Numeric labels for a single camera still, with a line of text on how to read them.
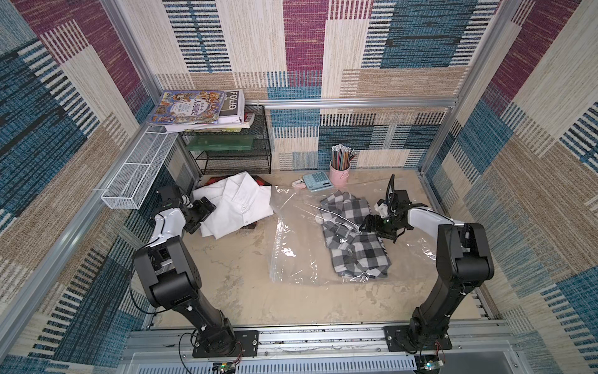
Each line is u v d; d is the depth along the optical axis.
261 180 1.08
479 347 0.73
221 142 0.95
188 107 0.81
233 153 1.15
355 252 0.91
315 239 0.95
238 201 0.96
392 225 0.82
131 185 0.92
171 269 0.48
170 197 0.72
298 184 1.13
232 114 0.81
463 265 0.50
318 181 1.14
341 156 1.08
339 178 1.10
